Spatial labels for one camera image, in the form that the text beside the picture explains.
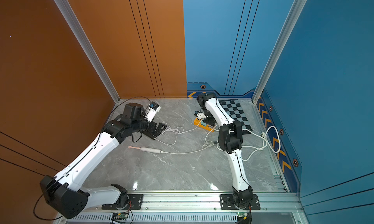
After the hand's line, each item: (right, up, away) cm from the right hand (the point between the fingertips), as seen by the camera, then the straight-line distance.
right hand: (215, 121), depth 96 cm
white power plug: (+33, -9, +3) cm, 35 cm away
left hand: (-33, +2, -19) cm, 38 cm away
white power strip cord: (+29, -17, -4) cm, 34 cm away
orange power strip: (-12, -1, +8) cm, 15 cm away
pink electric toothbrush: (-41, -17, -6) cm, 45 cm away
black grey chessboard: (+16, +9, +12) cm, 22 cm away
